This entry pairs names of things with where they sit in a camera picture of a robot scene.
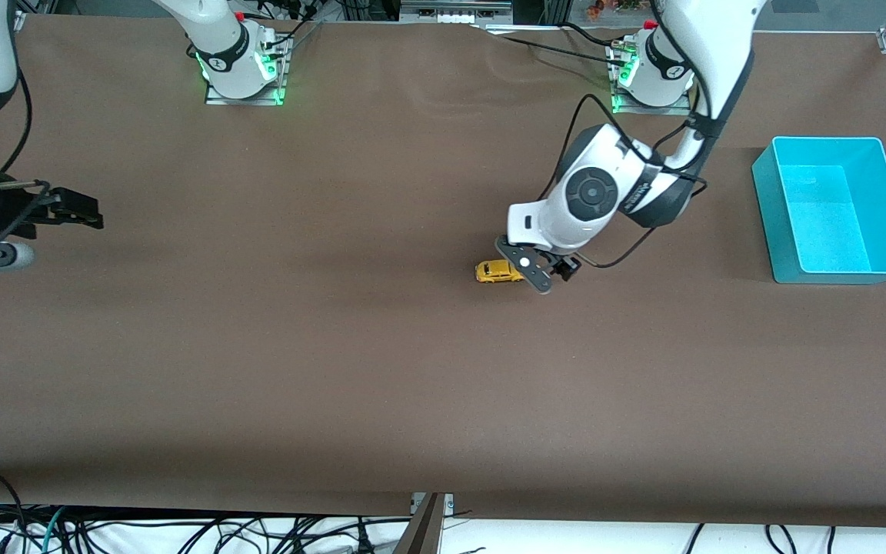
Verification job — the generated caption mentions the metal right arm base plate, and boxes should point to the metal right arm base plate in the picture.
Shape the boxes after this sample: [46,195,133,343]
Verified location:
[205,31,290,107]

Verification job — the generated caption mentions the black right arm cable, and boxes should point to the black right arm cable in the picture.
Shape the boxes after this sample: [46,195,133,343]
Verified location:
[0,68,33,176]

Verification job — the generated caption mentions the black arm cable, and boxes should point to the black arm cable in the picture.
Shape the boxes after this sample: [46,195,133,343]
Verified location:
[0,68,33,176]
[539,92,709,270]

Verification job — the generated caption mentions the yellow beetle toy car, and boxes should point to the yellow beetle toy car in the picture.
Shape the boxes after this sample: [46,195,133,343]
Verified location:
[475,260,525,284]

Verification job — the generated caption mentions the brown table cover sheet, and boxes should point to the brown table cover sheet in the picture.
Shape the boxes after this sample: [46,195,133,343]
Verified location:
[0,14,886,530]

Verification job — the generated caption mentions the teal floor cable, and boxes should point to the teal floor cable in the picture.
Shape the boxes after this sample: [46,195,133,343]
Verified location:
[42,506,68,554]

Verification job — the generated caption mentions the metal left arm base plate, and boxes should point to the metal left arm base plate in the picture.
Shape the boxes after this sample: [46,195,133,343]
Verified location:
[611,42,692,116]

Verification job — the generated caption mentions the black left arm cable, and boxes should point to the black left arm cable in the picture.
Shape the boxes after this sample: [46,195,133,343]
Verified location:
[539,92,709,270]

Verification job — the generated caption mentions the teal plastic bin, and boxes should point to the teal plastic bin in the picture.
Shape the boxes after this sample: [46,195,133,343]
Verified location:
[751,135,886,285]

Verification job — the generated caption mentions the long black table cable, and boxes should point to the long black table cable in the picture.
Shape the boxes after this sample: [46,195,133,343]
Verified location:
[474,25,628,68]

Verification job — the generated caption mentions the black base cable bundle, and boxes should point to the black base cable bundle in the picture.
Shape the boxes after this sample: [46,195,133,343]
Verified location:
[247,0,325,58]

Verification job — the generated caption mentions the short black table cable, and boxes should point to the short black table cable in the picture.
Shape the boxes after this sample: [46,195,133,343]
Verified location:
[562,22,625,48]

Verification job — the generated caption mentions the metal table leg profile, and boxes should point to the metal table leg profile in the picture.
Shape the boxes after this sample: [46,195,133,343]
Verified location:
[393,492,455,554]

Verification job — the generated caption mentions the grey device box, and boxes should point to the grey device box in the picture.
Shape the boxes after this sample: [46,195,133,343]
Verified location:
[399,0,515,25]

